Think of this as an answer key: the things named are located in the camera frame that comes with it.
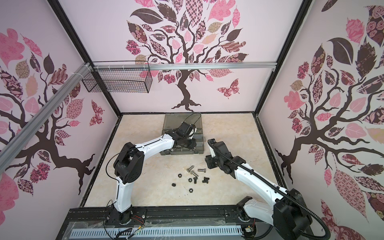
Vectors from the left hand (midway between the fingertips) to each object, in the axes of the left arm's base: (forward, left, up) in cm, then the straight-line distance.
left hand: (194, 145), depth 94 cm
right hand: (-10, -9, +4) cm, 14 cm away
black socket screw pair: (-20, -7, -6) cm, 22 cm away
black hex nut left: (-23, +12, -6) cm, 26 cm away
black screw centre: (-20, -1, -5) cm, 21 cm away
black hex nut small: (-20, +2, -6) cm, 21 cm away
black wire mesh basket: (+57, +63, +10) cm, 86 cm away
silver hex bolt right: (-14, -5, -6) cm, 16 cm away
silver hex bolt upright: (-14, +3, -6) cm, 15 cm away
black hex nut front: (-26, +2, -5) cm, 27 cm away
